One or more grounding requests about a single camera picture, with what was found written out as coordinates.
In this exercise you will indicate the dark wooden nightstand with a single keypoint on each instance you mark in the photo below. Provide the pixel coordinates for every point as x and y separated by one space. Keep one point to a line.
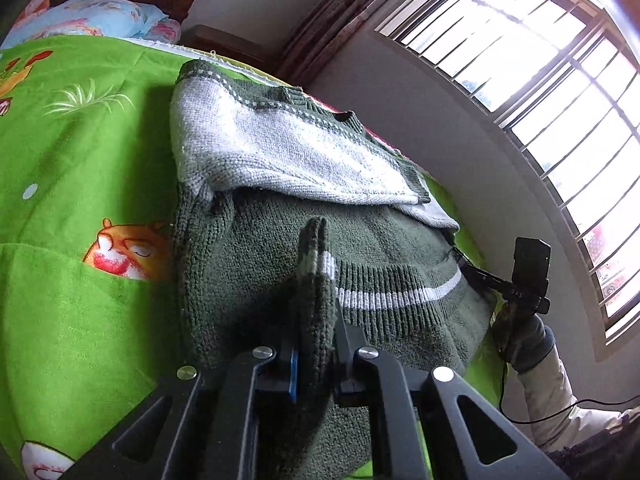
220 40

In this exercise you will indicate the person's dark patterned clothing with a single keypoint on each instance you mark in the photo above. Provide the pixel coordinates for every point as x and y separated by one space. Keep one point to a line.
600 450

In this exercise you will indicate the barred window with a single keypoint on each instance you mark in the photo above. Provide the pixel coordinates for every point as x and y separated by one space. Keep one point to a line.
550 60

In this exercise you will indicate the person's right hand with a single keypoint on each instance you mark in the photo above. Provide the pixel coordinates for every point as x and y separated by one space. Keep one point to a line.
507 332

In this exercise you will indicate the blue floral pillow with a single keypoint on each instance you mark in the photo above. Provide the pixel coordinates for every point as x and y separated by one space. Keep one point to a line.
167 30
100 17

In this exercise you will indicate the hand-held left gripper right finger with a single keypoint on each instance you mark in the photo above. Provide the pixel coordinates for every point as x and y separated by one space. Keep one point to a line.
350 360

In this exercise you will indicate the green and white knit sweater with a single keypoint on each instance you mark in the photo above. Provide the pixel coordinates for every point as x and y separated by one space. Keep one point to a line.
390 240

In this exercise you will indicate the person's right forearm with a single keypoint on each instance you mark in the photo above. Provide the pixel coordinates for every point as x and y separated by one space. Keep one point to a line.
550 400

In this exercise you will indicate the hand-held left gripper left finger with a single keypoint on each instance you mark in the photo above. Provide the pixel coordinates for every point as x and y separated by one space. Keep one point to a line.
294 375

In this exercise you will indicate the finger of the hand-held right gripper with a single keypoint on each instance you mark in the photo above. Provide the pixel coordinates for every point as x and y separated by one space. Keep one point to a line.
485 276

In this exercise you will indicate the green cartoon printed blanket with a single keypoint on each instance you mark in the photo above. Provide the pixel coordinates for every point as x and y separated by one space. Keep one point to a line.
75 285

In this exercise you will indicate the floral patterned curtain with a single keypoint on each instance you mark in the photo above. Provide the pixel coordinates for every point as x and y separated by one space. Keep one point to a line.
330 20

